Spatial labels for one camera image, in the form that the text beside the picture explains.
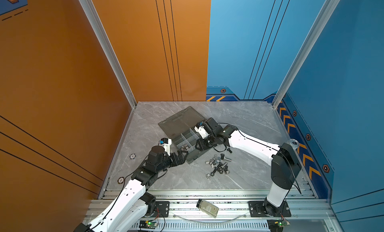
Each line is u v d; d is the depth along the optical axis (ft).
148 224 2.32
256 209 2.37
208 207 2.33
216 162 2.91
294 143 2.69
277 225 2.30
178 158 2.28
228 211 2.44
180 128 3.50
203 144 2.41
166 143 2.37
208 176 2.73
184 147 3.08
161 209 2.43
